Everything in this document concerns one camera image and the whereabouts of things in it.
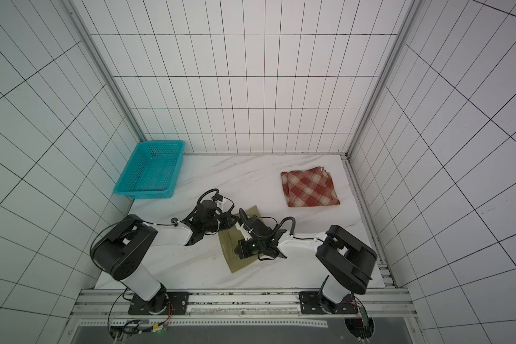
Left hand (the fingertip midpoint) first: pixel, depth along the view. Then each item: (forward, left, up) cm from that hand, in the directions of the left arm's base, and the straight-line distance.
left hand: (237, 221), depth 91 cm
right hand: (-10, 0, 0) cm, 10 cm away
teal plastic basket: (+31, +49, -3) cm, 58 cm away
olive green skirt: (-8, +1, +1) cm, 8 cm away
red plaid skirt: (+19, -36, 0) cm, 41 cm away
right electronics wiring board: (-37, -44, -2) cm, 57 cm away
